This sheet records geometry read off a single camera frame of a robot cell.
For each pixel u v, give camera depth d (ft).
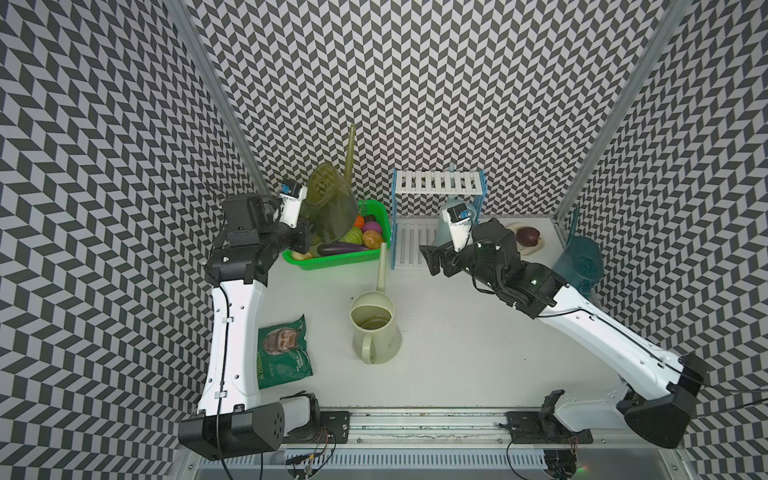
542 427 2.15
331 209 2.55
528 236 3.47
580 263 2.86
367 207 3.69
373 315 2.83
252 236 1.60
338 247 3.23
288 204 1.90
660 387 1.25
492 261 1.66
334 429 2.38
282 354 2.58
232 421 1.17
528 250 3.45
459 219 1.83
